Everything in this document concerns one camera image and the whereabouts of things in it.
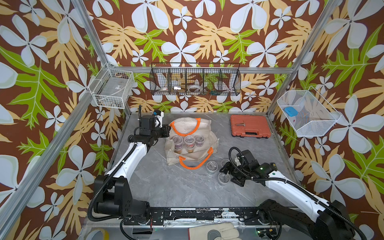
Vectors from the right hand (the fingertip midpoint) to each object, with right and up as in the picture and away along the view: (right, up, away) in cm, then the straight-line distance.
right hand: (222, 174), depth 81 cm
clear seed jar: (-5, +2, +6) cm, 8 cm away
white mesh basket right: (+49, +31, -2) cm, 58 cm away
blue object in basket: (+42, +35, +6) cm, 55 cm away
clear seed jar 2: (+1, -3, +1) cm, 3 cm away
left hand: (-29, +27, +4) cm, 40 cm away
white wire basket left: (-64, +49, +6) cm, 81 cm away
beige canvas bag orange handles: (-17, +17, +8) cm, 25 cm away
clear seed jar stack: (-12, +17, +17) cm, 27 cm away
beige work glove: (-2, -24, -10) cm, 26 cm away
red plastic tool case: (+27, +27, +29) cm, 47 cm away
